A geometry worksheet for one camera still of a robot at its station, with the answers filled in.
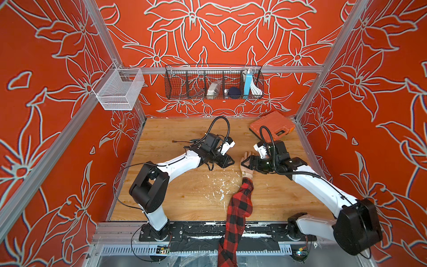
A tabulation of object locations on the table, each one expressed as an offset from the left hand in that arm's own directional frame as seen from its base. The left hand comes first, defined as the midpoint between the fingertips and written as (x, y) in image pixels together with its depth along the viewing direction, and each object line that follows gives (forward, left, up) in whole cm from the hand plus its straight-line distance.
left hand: (233, 160), depth 84 cm
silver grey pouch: (+34, +12, +20) cm, 41 cm away
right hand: (-4, -5, +2) cm, 7 cm away
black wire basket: (+44, +26, +17) cm, 54 cm away
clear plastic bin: (+32, +67, +19) cm, 77 cm away
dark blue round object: (+36, 0, +16) cm, 40 cm away
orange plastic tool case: (+35, -32, -8) cm, 48 cm away
